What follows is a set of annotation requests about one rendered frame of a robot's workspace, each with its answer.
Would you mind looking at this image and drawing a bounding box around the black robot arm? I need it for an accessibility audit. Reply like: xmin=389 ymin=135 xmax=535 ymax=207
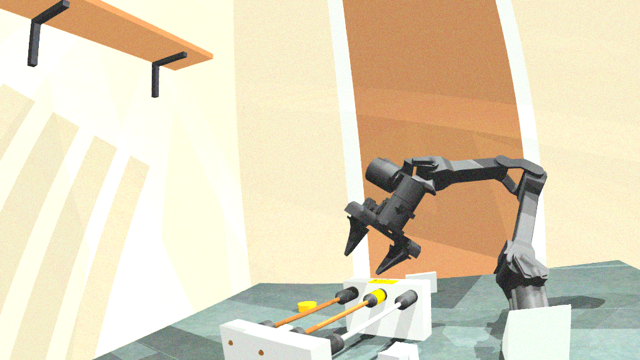
xmin=365 ymin=155 xmax=550 ymax=311

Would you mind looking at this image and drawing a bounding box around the yellow short cylinder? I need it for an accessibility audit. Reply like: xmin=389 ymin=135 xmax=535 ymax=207
xmin=298 ymin=301 xmax=316 ymax=312

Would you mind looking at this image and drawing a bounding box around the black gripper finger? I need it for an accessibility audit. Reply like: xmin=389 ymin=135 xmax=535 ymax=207
xmin=344 ymin=216 xmax=369 ymax=257
xmin=375 ymin=244 xmax=412 ymax=275

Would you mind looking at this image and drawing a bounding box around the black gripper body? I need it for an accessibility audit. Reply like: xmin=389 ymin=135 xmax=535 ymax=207
xmin=344 ymin=195 xmax=421 ymax=259

